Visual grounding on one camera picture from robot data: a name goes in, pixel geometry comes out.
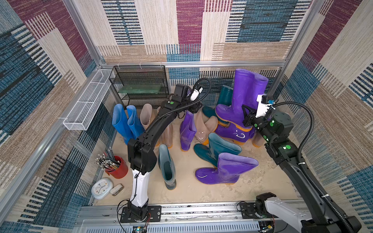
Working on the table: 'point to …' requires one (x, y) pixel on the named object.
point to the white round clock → (102, 188)
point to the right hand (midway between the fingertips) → (244, 107)
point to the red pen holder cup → (122, 171)
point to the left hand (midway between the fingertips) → (200, 102)
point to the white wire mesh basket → (82, 114)
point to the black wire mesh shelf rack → (141, 74)
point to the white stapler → (116, 189)
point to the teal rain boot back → (225, 97)
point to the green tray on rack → (154, 89)
